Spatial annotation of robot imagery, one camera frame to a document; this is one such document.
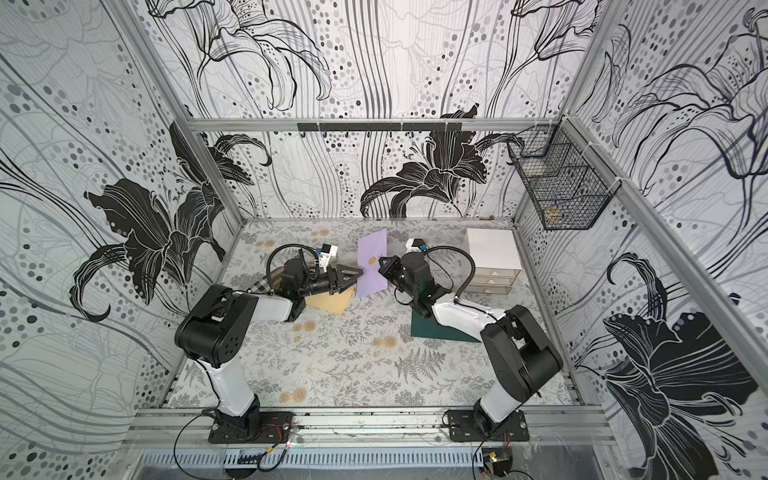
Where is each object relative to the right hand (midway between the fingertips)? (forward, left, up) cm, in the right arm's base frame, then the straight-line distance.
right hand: (381, 256), depth 87 cm
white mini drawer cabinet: (+2, -35, -4) cm, 36 cm away
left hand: (-5, +6, -4) cm, 9 cm away
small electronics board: (-47, -29, -19) cm, 59 cm away
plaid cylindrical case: (-2, +40, -12) cm, 41 cm away
